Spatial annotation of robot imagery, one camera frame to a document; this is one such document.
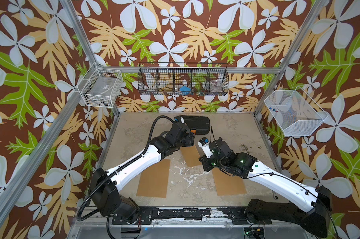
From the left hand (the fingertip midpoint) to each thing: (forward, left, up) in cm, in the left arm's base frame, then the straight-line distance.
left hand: (191, 135), depth 78 cm
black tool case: (+24, -8, -21) cm, 33 cm away
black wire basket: (+42, +3, +7) cm, 42 cm away
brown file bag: (-17, +21, -24) cm, 36 cm away
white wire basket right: (+14, -59, +4) cm, 61 cm away
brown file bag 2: (-18, -21, -23) cm, 36 cm away
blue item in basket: (+31, +3, +5) cm, 32 cm away
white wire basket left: (+27, +53, +11) cm, 61 cm away
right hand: (-11, -3, -5) cm, 12 cm away
